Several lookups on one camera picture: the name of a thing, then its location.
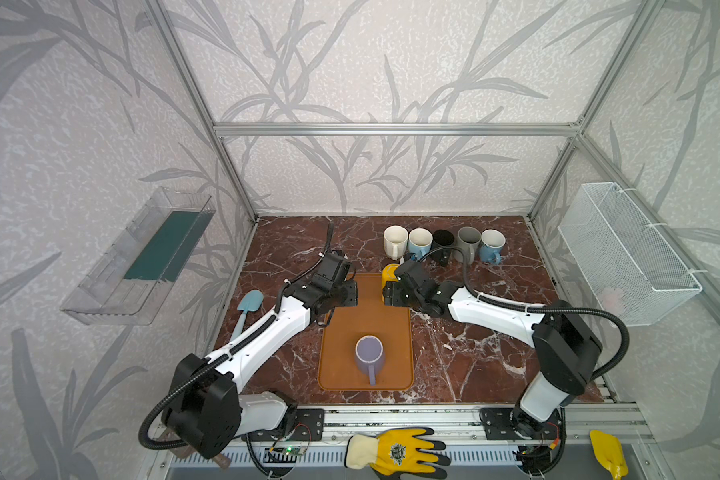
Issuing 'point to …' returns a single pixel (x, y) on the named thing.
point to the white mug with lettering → (395, 241)
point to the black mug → (442, 245)
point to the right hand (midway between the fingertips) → (391, 282)
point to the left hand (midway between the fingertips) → (356, 282)
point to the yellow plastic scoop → (609, 453)
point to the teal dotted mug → (492, 242)
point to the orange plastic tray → (340, 369)
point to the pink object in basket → (613, 300)
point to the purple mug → (369, 354)
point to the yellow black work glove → (398, 453)
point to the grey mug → (469, 239)
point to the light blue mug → (420, 242)
